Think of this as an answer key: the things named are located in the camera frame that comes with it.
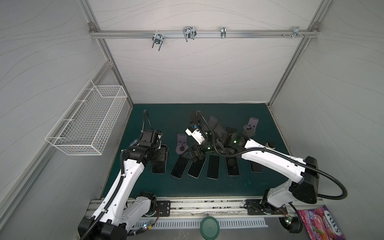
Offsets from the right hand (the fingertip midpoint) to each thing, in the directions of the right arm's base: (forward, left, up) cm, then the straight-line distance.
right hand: (188, 147), depth 69 cm
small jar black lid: (+13, -48, -18) cm, 53 cm away
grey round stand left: (+12, +6, -18) cm, 23 cm away
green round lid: (-29, -11, -14) cm, 34 cm away
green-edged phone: (0, -13, -23) cm, 27 cm away
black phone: (-7, +14, -10) cm, 19 cm away
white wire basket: (+5, +48, +8) cm, 49 cm away
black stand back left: (+33, -1, -19) cm, 38 cm away
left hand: (+2, +14, -9) cm, 17 cm away
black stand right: (+21, -24, -14) cm, 34 cm away
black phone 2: (0, -3, -24) cm, 24 cm away
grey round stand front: (+30, -40, -20) cm, 54 cm away
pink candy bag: (-24, -62, -23) cm, 70 cm away
